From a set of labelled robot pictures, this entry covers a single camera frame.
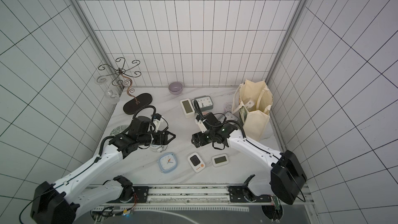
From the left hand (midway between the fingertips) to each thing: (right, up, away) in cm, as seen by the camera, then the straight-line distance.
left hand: (168, 139), depth 78 cm
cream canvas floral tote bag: (+52, +20, +20) cm, 59 cm away
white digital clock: (+8, +14, +26) cm, 30 cm away
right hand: (+16, +1, +4) cm, 16 cm away
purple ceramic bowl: (-2, +29, +37) cm, 47 cm away
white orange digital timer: (+14, -13, +2) cm, 19 cm away
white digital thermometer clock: (+28, -12, +4) cm, 30 cm away
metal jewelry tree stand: (-25, +20, +32) cm, 45 cm away
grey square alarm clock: (+36, +9, +22) cm, 43 cm away
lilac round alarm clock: (+36, +15, +26) cm, 47 cm away
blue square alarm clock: (-1, -13, +2) cm, 13 cm away
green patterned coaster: (-33, +2, +14) cm, 36 cm away
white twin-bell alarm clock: (-7, -7, +7) cm, 12 cm away
